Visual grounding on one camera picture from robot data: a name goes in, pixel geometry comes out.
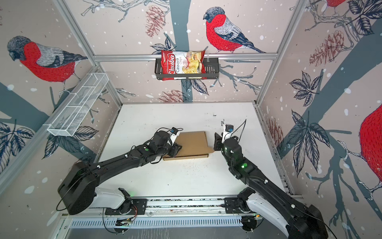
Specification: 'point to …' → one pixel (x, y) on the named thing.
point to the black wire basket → (212, 68)
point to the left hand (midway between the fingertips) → (181, 143)
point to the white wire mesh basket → (67, 120)
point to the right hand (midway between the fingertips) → (217, 133)
